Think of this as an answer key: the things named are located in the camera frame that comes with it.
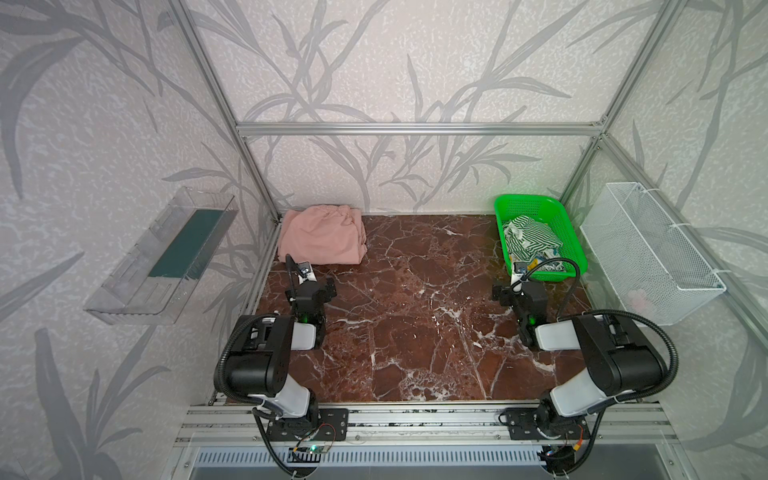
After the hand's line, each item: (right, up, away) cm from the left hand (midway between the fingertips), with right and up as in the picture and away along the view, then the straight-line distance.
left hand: (314, 267), depth 93 cm
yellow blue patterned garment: (+78, -1, +8) cm, 78 cm away
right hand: (+63, -1, +1) cm, 63 cm away
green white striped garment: (+73, +9, +12) cm, 74 cm away
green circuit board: (+8, -41, -23) cm, 48 cm away
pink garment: (-1, +10, +12) cm, 16 cm away
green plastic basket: (+85, +20, +22) cm, 90 cm away
